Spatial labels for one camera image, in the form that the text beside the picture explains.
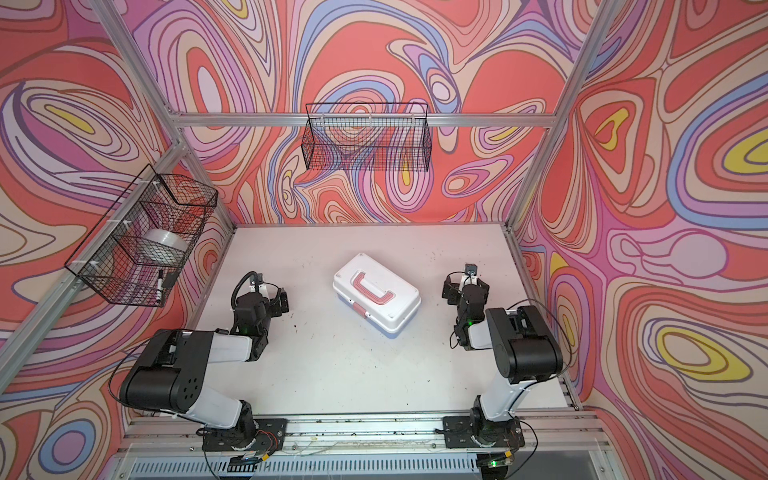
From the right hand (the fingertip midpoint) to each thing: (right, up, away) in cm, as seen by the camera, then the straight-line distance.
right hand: (464, 282), depth 96 cm
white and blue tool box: (-29, -3, -10) cm, 31 cm away
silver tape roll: (-80, +14, -23) cm, 85 cm away
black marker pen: (-81, +1, -25) cm, 85 cm away
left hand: (-63, -2, -3) cm, 63 cm away
